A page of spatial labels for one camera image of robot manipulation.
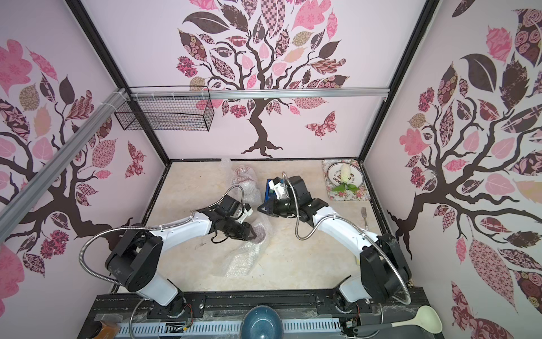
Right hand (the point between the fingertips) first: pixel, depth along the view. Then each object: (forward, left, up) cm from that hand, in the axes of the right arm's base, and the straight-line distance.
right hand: (259, 206), depth 77 cm
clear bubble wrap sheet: (-13, +6, -15) cm, 21 cm away
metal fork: (+7, -48, -21) cm, 53 cm away
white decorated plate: (+30, -50, -18) cm, 61 cm away
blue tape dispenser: (+14, -3, -14) cm, 20 cm away
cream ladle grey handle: (-34, -57, -20) cm, 69 cm away
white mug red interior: (-4, +1, -14) cm, 14 cm away
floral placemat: (+19, -35, -20) cm, 45 cm away
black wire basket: (+45, +42, +15) cm, 63 cm away
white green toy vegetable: (+29, -43, -16) cm, 54 cm away
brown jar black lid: (-36, +54, -18) cm, 67 cm away
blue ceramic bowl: (-34, 0, -19) cm, 39 cm away
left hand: (-6, +4, -16) cm, 17 cm away
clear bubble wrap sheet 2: (+14, +5, -11) cm, 18 cm away
